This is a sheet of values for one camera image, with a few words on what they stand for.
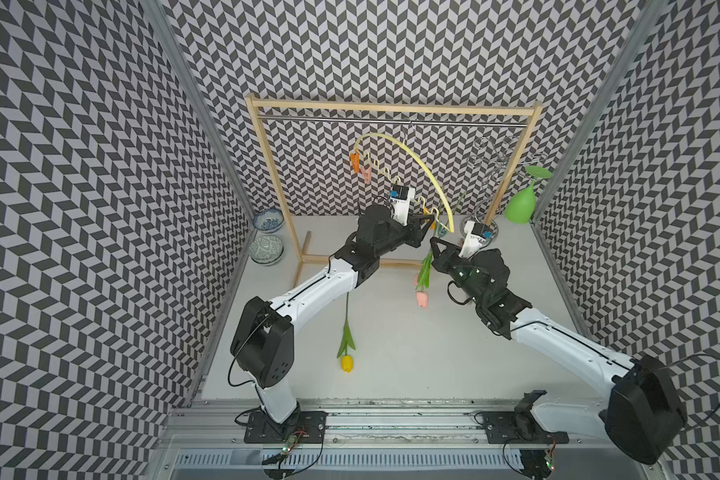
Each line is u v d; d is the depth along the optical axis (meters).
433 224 0.72
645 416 0.40
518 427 0.66
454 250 0.66
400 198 0.67
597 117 0.85
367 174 0.77
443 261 0.66
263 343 0.45
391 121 0.65
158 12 0.71
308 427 0.72
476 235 0.67
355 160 1.00
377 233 0.61
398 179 0.76
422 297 0.74
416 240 0.68
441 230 0.74
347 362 0.82
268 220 1.16
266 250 1.05
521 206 0.89
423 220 0.73
